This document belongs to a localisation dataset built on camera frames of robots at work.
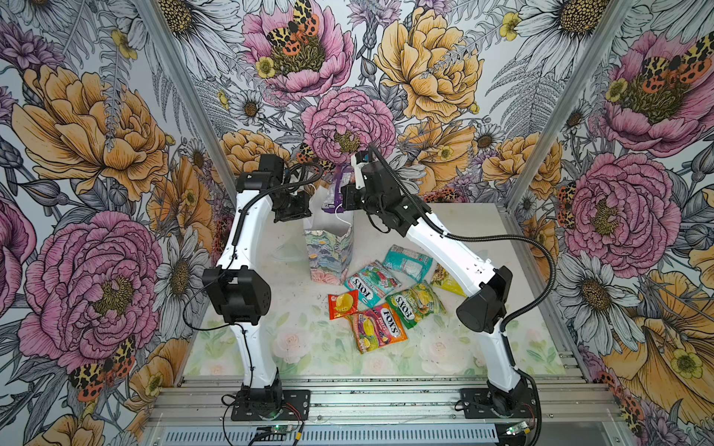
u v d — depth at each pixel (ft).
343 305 3.01
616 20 2.38
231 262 1.67
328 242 2.67
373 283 3.09
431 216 1.90
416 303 2.94
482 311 1.89
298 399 2.46
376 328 2.79
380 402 2.50
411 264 3.24
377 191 2.02
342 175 2.65
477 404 2.44
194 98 2.88
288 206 2.40
